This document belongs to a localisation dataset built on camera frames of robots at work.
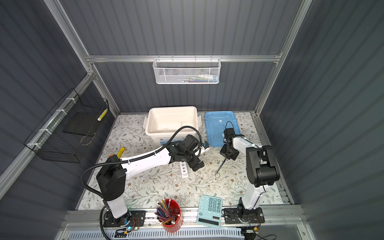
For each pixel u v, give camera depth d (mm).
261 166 495
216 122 1118
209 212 738
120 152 963
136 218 728
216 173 895
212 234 695
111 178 456
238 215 734
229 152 821
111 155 979
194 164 737
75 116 782
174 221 600
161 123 1071
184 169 863
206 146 738
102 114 824
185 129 711
